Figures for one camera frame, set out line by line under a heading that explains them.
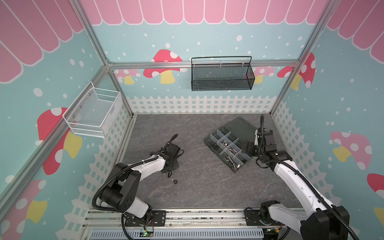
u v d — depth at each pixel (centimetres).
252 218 74
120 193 44
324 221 38
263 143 62
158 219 75
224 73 94
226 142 102
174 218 76
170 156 73
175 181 87
